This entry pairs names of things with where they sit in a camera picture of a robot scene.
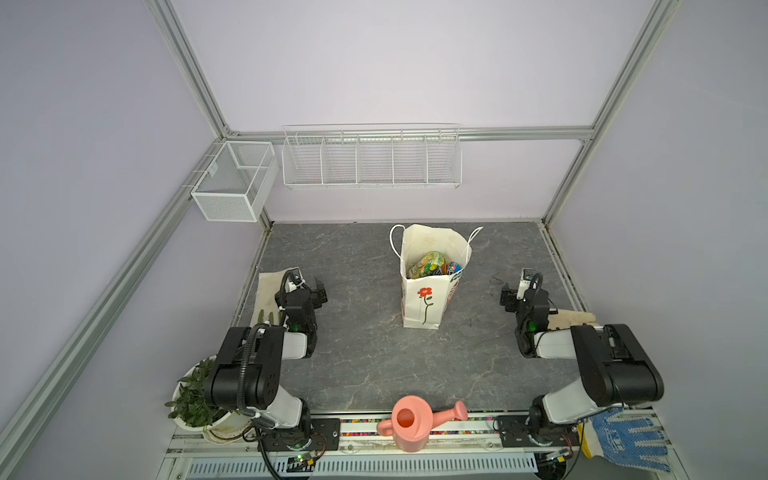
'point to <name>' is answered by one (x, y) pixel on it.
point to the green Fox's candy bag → (431, 264)
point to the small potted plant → (191, 408)
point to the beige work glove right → (567, 318)
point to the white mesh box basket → (238, 182)
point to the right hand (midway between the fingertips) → (525, 287)
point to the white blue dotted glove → (617, 439)
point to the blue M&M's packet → (453, 267)
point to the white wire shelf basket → (371, 156)
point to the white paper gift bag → (425, 301)
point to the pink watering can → (413, 421)
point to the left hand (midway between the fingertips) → (303, 284)
